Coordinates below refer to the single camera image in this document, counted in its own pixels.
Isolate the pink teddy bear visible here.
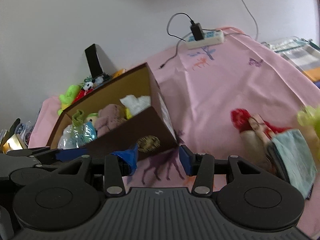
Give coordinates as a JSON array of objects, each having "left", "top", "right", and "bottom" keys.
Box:
[{"left": 94, "top": 104, "right": 126, "bottom": 138}]

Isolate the red haired doll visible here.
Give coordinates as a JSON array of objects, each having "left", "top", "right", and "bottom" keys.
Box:
[{"left": 231, "top": 108, "right": 290, "bottom": 174}]

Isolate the brown cardboard box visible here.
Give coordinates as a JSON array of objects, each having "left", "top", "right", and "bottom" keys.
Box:
[{"left": 47, "top": 63, "right": 177, "bottom": 160}]

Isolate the transparent plastic bag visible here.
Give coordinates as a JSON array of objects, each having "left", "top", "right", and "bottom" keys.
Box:
[{"left": 57, "top": 122, "right": 97, "bottom": 150}]

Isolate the white plush toy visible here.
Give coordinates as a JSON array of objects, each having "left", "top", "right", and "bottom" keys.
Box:
[{"left": 120, "top": 95, "right": 151, "bottom": 116}]

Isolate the pink printed tablecloth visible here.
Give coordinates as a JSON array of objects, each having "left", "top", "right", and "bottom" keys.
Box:
[{"left": 28, "top": 26, "right": 320, "bottom": 238}]

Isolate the red plush toy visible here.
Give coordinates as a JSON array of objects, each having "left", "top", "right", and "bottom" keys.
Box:
[{"left": 72, "top": 88, "right": 93, "bottom": 103}]

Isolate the small panda plush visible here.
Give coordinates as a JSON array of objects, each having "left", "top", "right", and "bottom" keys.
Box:
[{"left": 82, "top": 76, "right": 104, "bottom": 91}]

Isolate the yellow book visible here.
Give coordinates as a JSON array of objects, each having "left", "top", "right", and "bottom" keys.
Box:
[{"left": 112, "top": 68, "right": 126, "bottom": 79}]

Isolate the light blue towel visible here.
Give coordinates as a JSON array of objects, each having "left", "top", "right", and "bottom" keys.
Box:
[{"left": 267, "top": 129, "right": 317, "bottom": 199}]

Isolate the black smartphone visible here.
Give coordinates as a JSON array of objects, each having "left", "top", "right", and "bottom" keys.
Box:
[{"left": 85, "top": 43, "right": 103, "bottom": 79}]

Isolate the white power strip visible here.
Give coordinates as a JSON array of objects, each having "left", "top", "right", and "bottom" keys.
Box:
[{"left": 185, "top": 30, "right": 225, "bottom": 49}]

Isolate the black charger adapter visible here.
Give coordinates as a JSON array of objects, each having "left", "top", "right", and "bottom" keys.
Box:
[{"left": 190, "top": 21, "right": 204, "bottom": 41}]

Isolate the black charging cable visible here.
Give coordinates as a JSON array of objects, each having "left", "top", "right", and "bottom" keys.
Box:
[{"left": 159, "top": 12, "right": 194, "bottom": 70}]

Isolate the white power cord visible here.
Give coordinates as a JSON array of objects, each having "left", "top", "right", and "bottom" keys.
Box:
[{"left": 223, "top": 0, "right": 259, "bottom": 41}]

